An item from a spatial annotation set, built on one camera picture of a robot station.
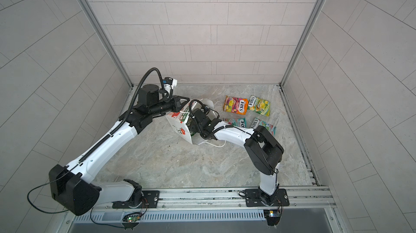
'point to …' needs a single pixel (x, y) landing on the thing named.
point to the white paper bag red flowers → (181, 118)
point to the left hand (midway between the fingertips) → (192, 98)
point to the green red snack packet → (240, 122)
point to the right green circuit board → (272, 216)
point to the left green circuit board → (132, 217)
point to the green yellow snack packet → (259, 105)
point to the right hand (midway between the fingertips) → (191, 126)
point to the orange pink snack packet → (235, 105)
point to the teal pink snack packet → (257, 122)
